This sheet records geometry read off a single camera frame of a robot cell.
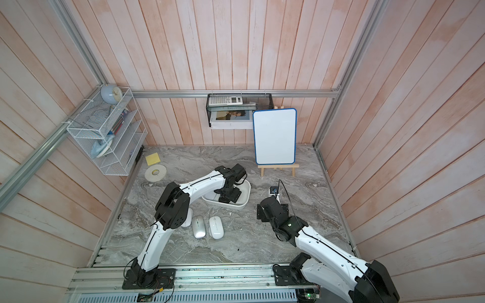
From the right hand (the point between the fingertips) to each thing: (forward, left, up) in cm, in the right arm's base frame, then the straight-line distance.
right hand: (268, 204), depth 84 cm
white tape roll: (+23, +63, -8) cm, 67 cm away
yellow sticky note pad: (+34, +68, -9) cm, 77 cm away
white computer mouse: (-9, +24, -6) cm, 26 cm away
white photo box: (+36, +17, +20) cm, 45 cm away
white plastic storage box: (+6, +27, -7) cm, 29 cm away
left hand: (+8, +20, -8) cm, 23 cm away
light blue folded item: (+16, +74, +21) cm, 78 cm away
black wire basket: (+36, +15, +25) cm, 47 cm away
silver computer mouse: (-8, +32, -7) cm, 34 cm away
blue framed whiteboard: (+29, -4, +16) cm, 33 cm away
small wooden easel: (+23, -15, -1) cm, 28 cm away
